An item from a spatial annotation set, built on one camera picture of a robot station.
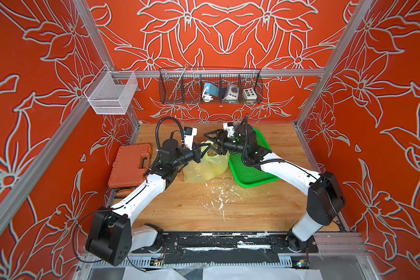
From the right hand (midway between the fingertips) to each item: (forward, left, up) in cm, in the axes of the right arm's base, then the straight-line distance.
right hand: (202, 139), depth 72 cm
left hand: (-1, -4, -3) cm, 5 cm away
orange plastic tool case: (+1, +40, -25) cm, 47 cm away
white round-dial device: (+33, -15, +1) cm, 36 cm away
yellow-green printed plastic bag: (-7, -3, -11) cm, 13 cm away
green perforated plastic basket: (-1, -23, -29) cm, 37 cm away
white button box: (+35, -25, -1) cm, 43 cm away
